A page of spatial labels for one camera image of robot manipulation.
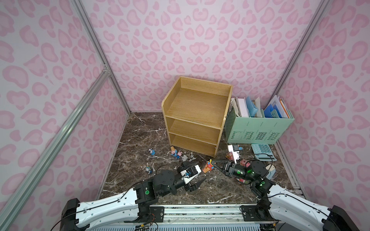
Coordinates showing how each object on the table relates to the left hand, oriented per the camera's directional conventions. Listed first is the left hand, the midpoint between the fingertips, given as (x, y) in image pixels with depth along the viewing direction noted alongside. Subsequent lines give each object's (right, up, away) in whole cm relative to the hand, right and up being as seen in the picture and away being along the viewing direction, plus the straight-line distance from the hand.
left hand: (200, 168), depth 65 cm
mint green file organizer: (+35, +16, +24) cm, 45 cm away
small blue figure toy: (-30, +1, +30) cm, 42 cm away
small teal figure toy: (-30, -8, +22) cm, 38 cm away
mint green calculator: (+42, +3, +30) cm, 51 cm away
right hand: (+6, +1, +1) cm, 6 cm away
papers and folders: (+31, +30, +21) cm, 48 cm away
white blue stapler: (+43, -8, +19) cm, 47 cm away
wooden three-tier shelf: (-2, +27, +12) cm, 30 cm away
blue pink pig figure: (-15, +1, +28) cm, 31 cm away
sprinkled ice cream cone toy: (+4, 0, +1) cm, 4 cm away
